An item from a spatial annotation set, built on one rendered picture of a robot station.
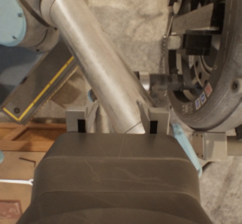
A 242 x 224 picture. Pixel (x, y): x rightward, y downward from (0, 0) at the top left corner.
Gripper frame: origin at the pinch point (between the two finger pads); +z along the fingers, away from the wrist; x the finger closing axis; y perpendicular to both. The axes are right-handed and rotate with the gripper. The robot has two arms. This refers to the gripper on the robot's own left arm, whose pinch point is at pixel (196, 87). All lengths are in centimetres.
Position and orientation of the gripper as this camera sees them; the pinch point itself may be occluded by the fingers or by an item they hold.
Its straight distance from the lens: 83.1
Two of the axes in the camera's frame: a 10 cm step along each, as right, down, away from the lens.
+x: -0.2, 4.3, 9.0
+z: 10.0, 0.2, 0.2
